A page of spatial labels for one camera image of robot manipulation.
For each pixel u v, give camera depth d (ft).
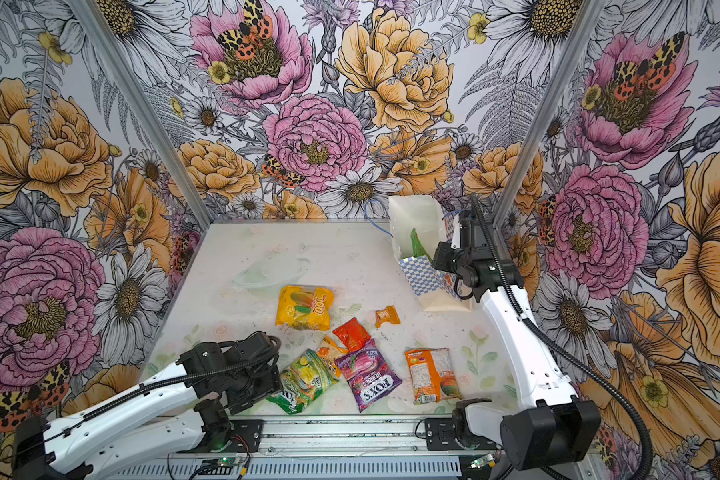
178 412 2.03
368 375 2.66
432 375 2.66
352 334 2.93
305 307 2.96
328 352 2.85
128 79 2.69
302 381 2.60
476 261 1.80
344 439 2.45
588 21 2.39
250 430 2.45
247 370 2.01
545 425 1.22
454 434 2.41
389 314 3.10
